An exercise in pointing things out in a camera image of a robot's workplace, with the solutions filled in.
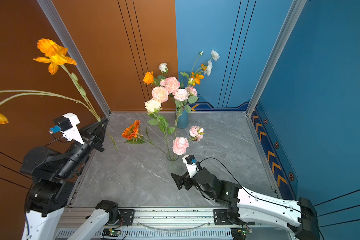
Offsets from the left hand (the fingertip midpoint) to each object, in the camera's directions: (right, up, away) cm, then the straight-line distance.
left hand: (107, 118), depth 50 cm
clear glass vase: (+20, -19, +27) cm, 39 cm away
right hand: (+23, -23, +19) cm, 38 cm away
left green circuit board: (-10, -54, +21) cm, 58 cm away
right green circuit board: (+53, -53, +19) cm, 77 cm away
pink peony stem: (+25, -10, +12) cm, 29 cm away
